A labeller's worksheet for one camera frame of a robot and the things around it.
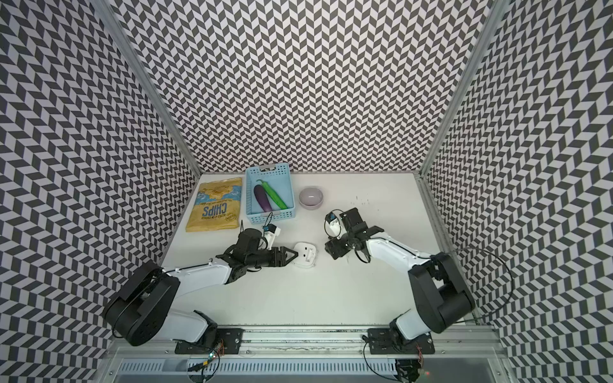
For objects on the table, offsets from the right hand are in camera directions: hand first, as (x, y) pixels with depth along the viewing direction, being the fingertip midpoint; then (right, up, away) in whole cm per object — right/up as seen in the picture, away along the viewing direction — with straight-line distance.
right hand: (337, 246), depth 89 cm
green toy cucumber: (-27, +19, +19) cm, 38 cm away
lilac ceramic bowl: (-11, +18, +17) cm, 27 cm away
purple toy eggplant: (-33, +18, +18) cm, 41 cm away
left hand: (-17, -3, -3) cm, 18 cm away
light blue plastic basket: (-30, +20, +22) cm, 43 cm away
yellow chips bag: (-52, +14, +15) cm, 57 cm away
